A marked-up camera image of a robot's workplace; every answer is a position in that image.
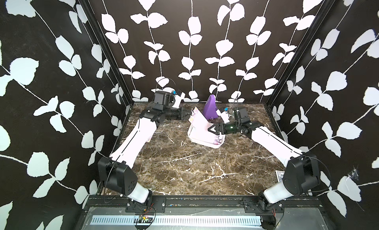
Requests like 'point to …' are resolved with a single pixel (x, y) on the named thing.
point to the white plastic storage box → (203, 136)
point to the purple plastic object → (209, 108)
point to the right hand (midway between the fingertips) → (211, 127)
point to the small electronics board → (143, 218)
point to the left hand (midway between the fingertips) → (191, 111)
